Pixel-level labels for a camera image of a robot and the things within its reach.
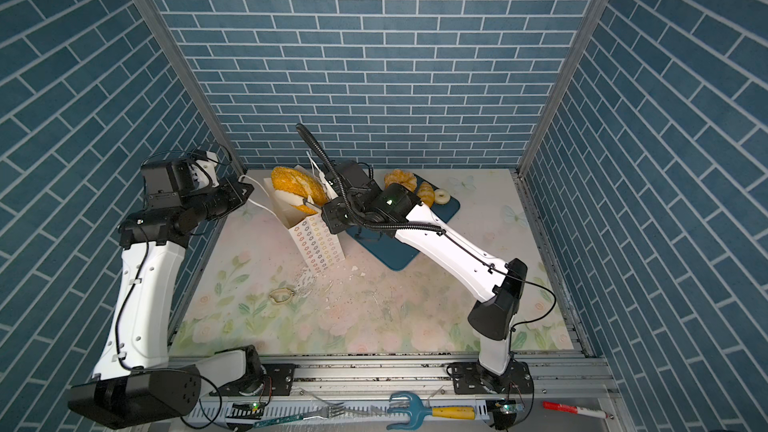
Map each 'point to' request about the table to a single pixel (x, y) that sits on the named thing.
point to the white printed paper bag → (322, 248)
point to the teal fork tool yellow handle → (416, 411)
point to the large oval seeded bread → (288, 179)
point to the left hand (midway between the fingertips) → (254, 184)
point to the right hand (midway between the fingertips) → (324, 210)
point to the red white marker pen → (575, 409)
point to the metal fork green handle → (336, 411)
